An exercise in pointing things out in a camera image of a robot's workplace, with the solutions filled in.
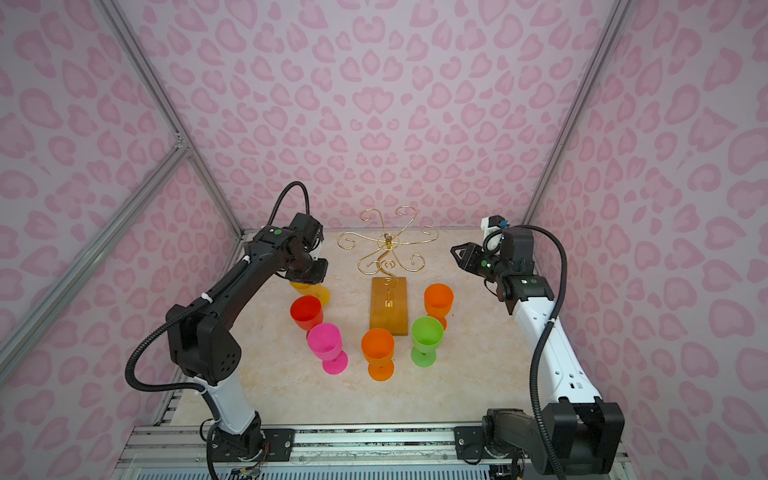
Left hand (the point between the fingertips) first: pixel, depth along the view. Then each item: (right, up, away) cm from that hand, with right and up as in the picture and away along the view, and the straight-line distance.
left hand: (320, 274), depth 86 cm
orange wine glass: (+33, -8, -3) cm, 34 cm away
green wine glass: (+30, -17, -2) cm, 35 cm away
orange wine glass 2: (+17, -18, -11) cm, 27 cm away
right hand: (+37, +7, -10) cm, 39 cm away
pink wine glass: (+3, -18, -5) cm, 19 cm away
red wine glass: (-2, -10, -6) cm, 11 cm away
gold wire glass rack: (+20, +9, -11) cm, 24 cm away
